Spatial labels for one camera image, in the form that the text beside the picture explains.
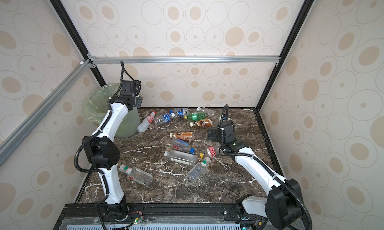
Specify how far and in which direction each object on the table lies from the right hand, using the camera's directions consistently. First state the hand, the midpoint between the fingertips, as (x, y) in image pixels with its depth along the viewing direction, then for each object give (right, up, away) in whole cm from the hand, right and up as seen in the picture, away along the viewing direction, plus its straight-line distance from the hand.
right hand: (217, 129), depth 84 cm
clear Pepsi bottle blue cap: (-24, +12, +29) cm, 39 cm away
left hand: (-48, +21, +5) cm, 52 cm away
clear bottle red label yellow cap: (-3, -14, +6) cm, 15 cm away
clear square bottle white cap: (-21, -17, +7) cm, 28 cm away
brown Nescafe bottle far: (-6, +4, +22) cm, 23 cm away
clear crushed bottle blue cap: (-21, -11, +13) cm, 27 cm away
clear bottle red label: (-47, -27, +3) cm, 54 cm away
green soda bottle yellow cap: (-14, +8, +25) cm, 30 cm away
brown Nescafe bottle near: (-20, -5, +13) cm, 24 cm away
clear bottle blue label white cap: (-39, +6, +27) cm, 47 cm away
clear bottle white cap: (-4, +12, +32) cm, 34 cm away
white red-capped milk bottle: (-47, +4, +22) cm, 52 cm away
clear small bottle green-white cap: (-11, -24, +5) cm, 27 cm away
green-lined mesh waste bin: (-70, +13, +3) cm, 72 cm away
